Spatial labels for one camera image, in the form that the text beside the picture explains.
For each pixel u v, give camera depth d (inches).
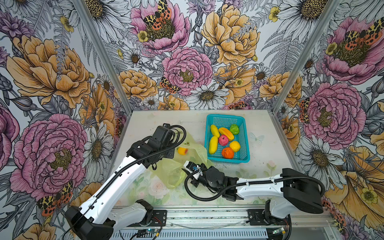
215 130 41.3
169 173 28.1
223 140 38.2
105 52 34.7
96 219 14.7
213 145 38.1
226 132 41.0
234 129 40.4
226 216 30.0
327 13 28.8
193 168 23.9
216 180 22.0
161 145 21.1
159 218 29.1
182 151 37.1
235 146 37.2
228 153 35.8
